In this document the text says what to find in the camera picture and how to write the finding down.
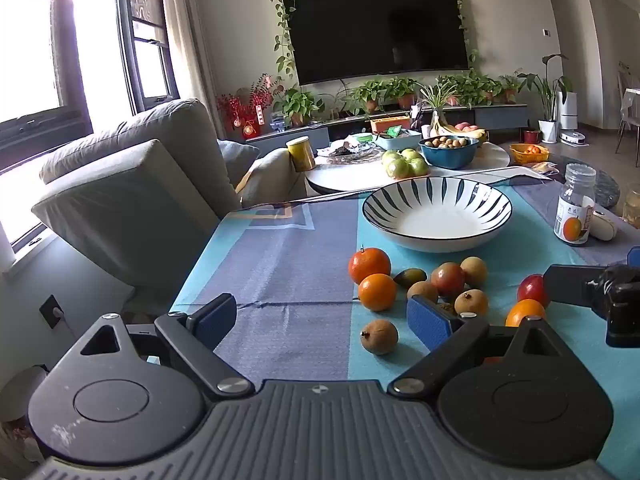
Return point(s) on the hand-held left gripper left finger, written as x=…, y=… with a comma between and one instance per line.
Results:
x=215, y=321

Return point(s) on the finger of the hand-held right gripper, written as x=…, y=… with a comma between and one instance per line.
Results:
x=567, y=285

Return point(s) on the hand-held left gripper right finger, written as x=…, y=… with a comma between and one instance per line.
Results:
x=430, y=321

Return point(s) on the tan round fruit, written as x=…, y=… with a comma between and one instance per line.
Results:
x=475, y=270
x=422, y=291
x=379, y=337
x=471, y=302

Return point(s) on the red apple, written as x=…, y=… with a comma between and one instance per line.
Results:
x=532, y=289

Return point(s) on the red plum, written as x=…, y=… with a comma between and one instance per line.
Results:
x=447, y=280

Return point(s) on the white blue-striped bowl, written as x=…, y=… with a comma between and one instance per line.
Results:
x=437, y=220

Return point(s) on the white oval case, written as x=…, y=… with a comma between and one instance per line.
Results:
x=603, y=226

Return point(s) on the glass jar with orange label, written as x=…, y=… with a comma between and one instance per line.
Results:
x=575, y=210

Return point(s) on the blue patterned tablecloth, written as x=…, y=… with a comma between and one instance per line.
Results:
x=280, y=270

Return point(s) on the clear glass container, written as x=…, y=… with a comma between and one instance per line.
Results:
x=632, y=206

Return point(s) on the dark round table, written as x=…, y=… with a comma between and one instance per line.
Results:
x=605, y=180

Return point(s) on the snack bag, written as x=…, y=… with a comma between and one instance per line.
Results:
x=542, y=167

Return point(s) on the orange basket of tangerines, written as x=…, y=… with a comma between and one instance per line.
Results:
x=528, y=152

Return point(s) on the red pot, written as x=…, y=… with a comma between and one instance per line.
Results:
x=531, y=136

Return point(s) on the green apple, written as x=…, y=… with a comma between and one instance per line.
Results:
x=391, y=156
x=398, y=169
x=418, y=166
x=410, y=154

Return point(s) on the beige cushion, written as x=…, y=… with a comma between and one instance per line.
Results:
x=272, y=175

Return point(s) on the grey sofa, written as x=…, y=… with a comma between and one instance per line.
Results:
x=135, y=185

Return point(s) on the blue bowl of nuts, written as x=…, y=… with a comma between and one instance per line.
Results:
x=447, y=156

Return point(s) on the white round coffee table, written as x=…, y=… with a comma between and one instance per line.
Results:
x=345, y=175

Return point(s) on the light blue tray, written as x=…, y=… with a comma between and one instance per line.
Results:
x=400, y=141

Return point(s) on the dining chair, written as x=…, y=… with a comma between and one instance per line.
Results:
x=627, y=110

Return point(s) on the glass plate with scraps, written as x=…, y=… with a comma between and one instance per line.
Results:
x=350, y=152

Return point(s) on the bunch of bananas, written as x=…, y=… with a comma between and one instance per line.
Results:
x=462, y=130

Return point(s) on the yellow canister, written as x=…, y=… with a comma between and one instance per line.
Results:
x=301, y=154

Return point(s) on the tall plant in white pot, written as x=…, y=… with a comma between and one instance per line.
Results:
x=548, y=95

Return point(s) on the orange rectangular box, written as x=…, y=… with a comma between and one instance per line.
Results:
x=389, y=124

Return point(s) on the potted green plant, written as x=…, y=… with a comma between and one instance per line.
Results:
x=452, y=87
x=298, y=102
x=487, y=87
x=402, y=89
x=510, y=87
x=370, y=92

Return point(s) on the white plastic bag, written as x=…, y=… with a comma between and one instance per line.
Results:
x=20, y=392

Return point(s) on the dark television cabinet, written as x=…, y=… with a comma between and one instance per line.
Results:
x=350, y=125

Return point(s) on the red ornament plant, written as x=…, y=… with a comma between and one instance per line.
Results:
x=247, y=105

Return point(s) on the spider plant in vase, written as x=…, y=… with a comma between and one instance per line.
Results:
x=437, y=100

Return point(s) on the beige curtain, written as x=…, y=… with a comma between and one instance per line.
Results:
x=185, y=35

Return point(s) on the dark framed window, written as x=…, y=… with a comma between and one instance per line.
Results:
x=50, y=60

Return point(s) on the black wall outlet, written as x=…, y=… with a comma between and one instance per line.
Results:
x=52, y=311

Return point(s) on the black wall television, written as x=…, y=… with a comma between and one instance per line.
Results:
x=380, y=30

